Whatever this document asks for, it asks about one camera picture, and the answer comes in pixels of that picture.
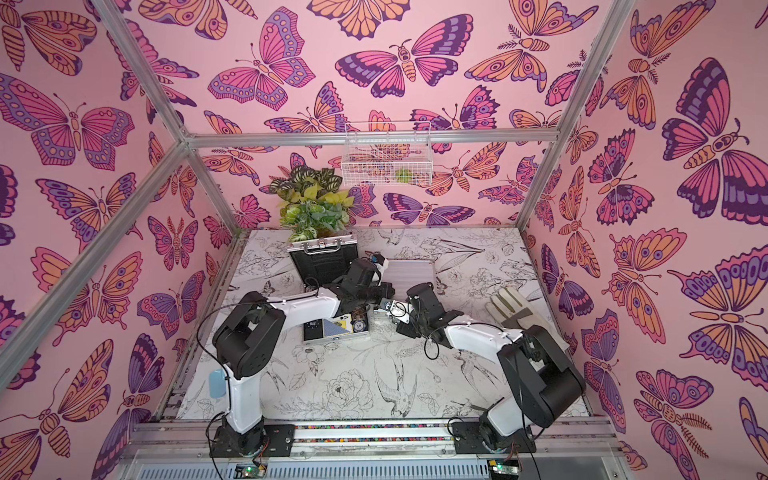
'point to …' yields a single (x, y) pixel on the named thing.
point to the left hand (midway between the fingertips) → (399, 291)
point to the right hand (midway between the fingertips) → (409, 304)
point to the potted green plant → (311, 203)
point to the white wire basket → (387, 154)
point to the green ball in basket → (404, 175)
